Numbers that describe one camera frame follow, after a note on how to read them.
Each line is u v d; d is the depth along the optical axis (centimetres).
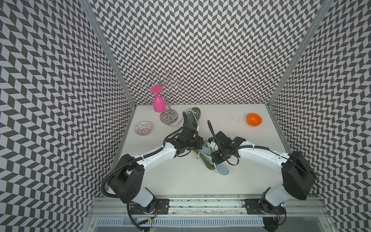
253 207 74
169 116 111
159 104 90
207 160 85
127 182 42
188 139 65
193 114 102
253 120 105
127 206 68
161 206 72
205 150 86
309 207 76
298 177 43
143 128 103
